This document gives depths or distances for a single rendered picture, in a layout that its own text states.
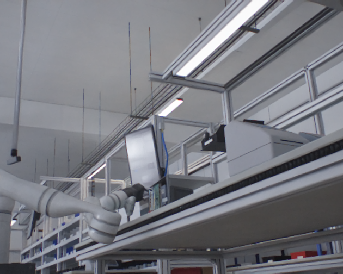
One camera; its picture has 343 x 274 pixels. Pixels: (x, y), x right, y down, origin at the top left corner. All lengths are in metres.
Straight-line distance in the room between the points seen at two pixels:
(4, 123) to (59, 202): 5.86
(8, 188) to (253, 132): 0.88
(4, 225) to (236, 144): 0.86
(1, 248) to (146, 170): 1.92
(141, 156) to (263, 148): 2.39
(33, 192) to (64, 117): 6.02
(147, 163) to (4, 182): 1.87
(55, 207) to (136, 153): 1.95
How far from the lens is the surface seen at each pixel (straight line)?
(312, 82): 3.25
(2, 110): 7.40
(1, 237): 1.61
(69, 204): 1.51
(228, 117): 2.73
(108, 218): 1.46
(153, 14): 5.37
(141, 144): 3.38
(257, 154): 1.06
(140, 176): 3.39
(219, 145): 2.35
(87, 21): 5.49
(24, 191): 1.58
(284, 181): 0.98
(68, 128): 7.50
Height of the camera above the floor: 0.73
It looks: 19 degrees up
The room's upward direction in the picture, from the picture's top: 3 degrees counter-clockwise
